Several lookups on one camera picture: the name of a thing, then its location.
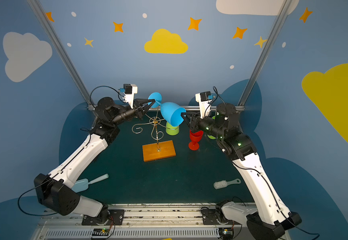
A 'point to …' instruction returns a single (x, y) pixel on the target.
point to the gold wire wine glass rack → (155, 121)
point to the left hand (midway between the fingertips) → (152, 98)
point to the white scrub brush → (224, 183)
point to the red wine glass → (195, 138)
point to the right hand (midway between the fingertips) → (185, 111)
